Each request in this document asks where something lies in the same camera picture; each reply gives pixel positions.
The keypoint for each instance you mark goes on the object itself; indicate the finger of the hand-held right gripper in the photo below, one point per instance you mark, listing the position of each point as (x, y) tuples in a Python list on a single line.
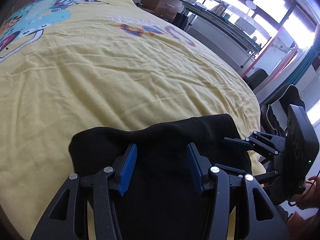
[(232, 142), (267, 176)]

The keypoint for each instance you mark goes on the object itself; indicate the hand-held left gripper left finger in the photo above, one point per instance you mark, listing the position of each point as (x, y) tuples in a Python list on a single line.
[(128, 165)]

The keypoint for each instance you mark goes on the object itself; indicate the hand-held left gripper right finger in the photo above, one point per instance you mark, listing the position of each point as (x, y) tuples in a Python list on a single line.
[(195, 165)]

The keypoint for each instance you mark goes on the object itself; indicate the black pants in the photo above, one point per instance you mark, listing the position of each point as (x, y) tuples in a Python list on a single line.
[(162, 135)]

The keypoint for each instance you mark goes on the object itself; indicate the person's right forearm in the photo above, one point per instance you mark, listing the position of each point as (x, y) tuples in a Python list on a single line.
[(305, 225)]

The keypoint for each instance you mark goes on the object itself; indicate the person's right hand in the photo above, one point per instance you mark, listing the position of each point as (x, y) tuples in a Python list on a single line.
[(313, 190)]

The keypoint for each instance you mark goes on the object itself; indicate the black chair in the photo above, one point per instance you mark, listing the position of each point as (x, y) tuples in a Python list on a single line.
[(290, 97)]

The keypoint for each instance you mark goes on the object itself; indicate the dark chair back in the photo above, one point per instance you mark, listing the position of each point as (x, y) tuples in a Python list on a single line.
[(257, 78)]

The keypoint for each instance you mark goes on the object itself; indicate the teal curtain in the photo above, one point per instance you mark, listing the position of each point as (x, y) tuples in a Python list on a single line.
[(302, 66)]

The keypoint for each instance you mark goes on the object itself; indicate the yellow printed blanket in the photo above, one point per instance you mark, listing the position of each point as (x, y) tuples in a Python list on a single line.
[(100, 67)]

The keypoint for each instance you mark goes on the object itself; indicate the long grey desk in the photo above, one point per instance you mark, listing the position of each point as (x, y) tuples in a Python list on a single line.
[(220, 27)]

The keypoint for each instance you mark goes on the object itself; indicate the black bag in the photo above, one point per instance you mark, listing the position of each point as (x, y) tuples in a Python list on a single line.
[(182, 20)]

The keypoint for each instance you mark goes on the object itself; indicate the round white lamp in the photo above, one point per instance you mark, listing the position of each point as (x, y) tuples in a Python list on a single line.
[(250, 4)]

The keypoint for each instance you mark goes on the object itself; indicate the wooden dresser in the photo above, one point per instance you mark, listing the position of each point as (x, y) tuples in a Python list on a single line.
[(162, 2)]

